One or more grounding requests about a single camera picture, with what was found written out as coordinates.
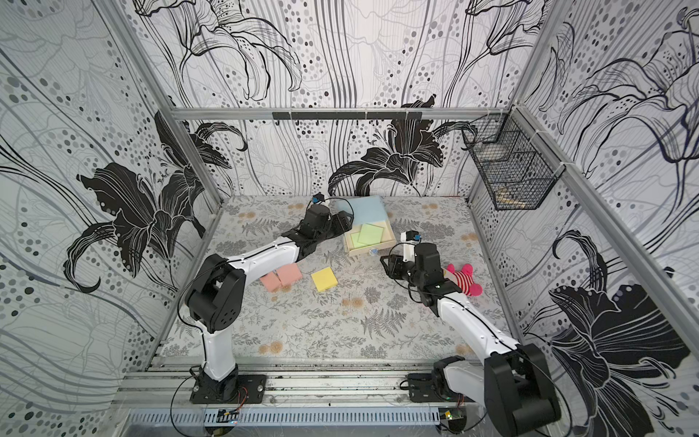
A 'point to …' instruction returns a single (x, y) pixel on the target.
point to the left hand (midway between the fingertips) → (348, 222)
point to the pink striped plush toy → (465, 279)
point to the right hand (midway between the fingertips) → (388, 256)
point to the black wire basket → (511, 162)
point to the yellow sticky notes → (324, 279)
